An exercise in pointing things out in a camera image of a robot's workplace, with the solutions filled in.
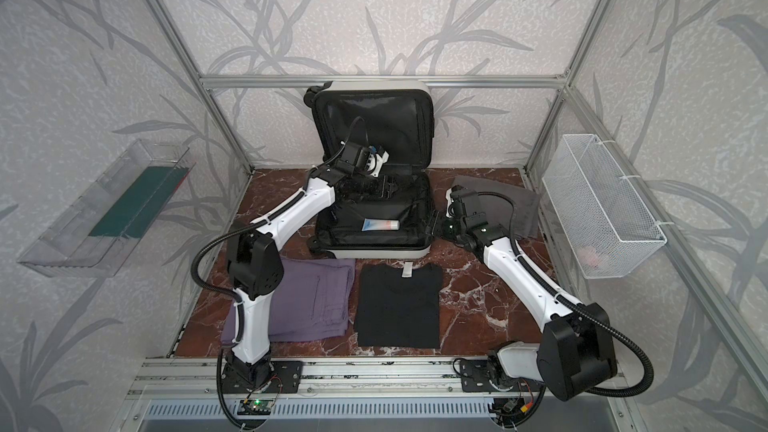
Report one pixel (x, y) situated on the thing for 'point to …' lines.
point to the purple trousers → (313, 302)
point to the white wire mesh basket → (607, 231)
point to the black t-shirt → (399, 305)
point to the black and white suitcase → (391, 216)
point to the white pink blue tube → (380, 225)
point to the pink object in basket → (589, 256)
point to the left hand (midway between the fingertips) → (398, 180)
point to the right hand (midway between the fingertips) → (430, 213)
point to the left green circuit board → (255, 407)
